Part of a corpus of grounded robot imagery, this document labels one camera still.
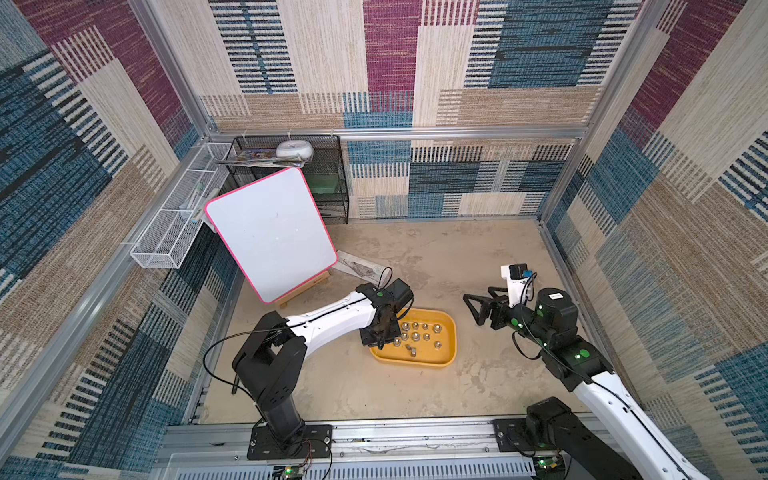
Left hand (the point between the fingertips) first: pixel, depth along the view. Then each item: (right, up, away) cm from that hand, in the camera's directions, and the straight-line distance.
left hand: (389, 338), depth 85 cm
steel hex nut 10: (+5, -1, +5) cm, 7 cm away
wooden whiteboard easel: (-33, +9, +9) cm, 35 cm away
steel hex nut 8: (+7, -4, +2) cm, 8 cm away
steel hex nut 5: (+8, -1, +5) cm, 9 cm away
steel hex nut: (+11, +2, +7) cm, 13 cm away
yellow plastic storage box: (+11, -5, +2) cm, 12 cm away
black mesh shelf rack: (-41, +52, +7) cm, 67 cm away
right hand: (+21, +15, -12) cm, 29 cm away
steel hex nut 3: (+5, +2, +6) cm, 8 cm away
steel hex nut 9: (+14, -3, +4) cm, 15 cm away
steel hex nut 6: (+11, -1, +5) cm, 12 cm away
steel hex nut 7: (+2, -2, +4) cm, 5 cm away
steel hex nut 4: (+8, +2, +7) cm, 11 cm away
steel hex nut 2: (+14, +1, +6) cm, 16 cm away
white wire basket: (-68, +30, +8) cm, 74 cm away
